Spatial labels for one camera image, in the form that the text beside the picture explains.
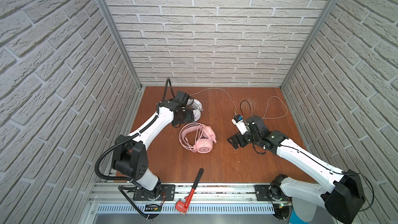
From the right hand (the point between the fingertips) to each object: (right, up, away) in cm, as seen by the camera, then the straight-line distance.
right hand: (235, 134), depth 80 cm
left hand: (-26, +9, +5) cm, 28 cm away
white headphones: (-21, +14, +19) cm, 32 cm away
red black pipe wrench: (-28, -31, -11) cm, 43 cm away
